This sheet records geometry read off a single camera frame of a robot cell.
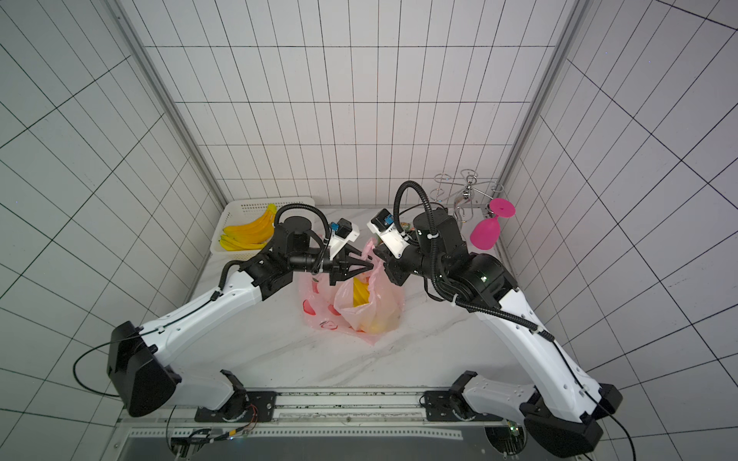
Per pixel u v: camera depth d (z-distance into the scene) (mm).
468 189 837
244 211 1102
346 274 630
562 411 375
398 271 534
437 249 421
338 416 725
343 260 604
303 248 573
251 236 1031
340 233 578
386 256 535
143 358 392
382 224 494
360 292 678
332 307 856
